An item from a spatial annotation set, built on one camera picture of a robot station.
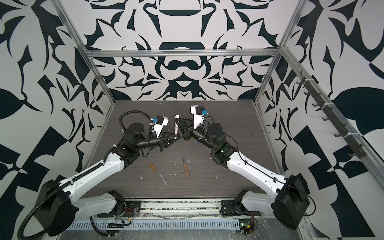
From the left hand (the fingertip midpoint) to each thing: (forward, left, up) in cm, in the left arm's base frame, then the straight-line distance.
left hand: (180, 132), depth 69 cm
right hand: (+1, +1, +7) cm, 7 cm away
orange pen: (-6, -2, -28) cm, 29 cm away
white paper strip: (-11, +11, -30) cm, 34 cm away
